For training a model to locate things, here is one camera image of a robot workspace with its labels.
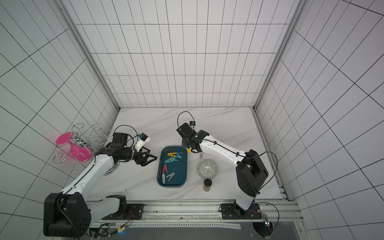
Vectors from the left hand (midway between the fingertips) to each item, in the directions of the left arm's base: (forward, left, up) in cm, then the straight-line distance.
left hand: (150, 156), depth 80 cm
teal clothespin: (+3, -11, -10) cm, 15 cm away
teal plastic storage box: (-1, -11, -11) cm, 16 cm away
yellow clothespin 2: (+8, -21, -7) cm, 23 cm away
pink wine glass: (-7, +25, +16) cm, 31 cm away
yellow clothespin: (+7, -10, -10) cm, 16 cm away
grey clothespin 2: (-9, -7, -9) cm, 15 cm away
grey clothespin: (-7, -11, -10) cm, 16 cm away
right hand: (+8, -18, 0) cm, 20 cm away
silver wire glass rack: (-2, +29, +16) cm, 33 cm away
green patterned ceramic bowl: (-3, -32, -9) cm, 34 cm away
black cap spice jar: (-14, -31, -1) cm, 34 cm away
